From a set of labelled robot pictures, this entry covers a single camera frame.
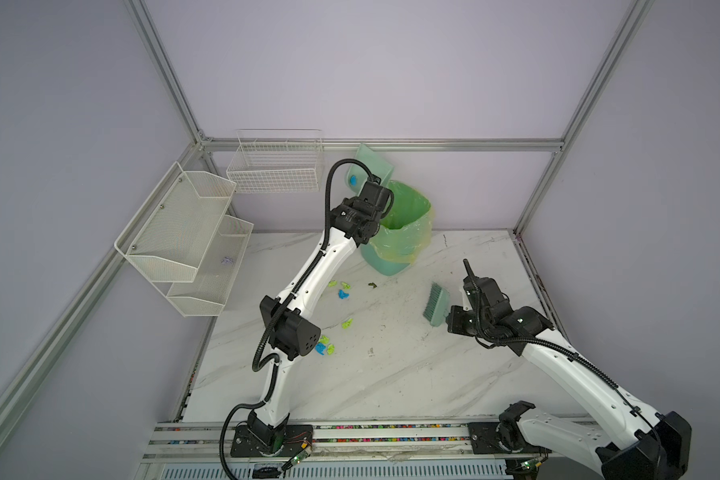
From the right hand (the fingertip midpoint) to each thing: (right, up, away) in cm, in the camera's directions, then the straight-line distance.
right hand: (445, 317), depth 78 cm
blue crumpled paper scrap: (-30, +3, +23) cm, 38 cm away
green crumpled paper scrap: (-33, +7, +26) cm, 43 cm away
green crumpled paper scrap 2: (-29, +6, +25) cm, 39 cm away
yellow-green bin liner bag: (-9, +24, +8) cm, 27 cm away
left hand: (-26, +29, +3) cm, 39 cm away
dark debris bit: (-19, +7, +26) cm, 33 cm away
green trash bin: (-18, +14, +22) cm, 32 cm away
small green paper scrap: (-28, -6, +15) cm, 32 cm away
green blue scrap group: (-35, -11, +10) cm, 38 cm away
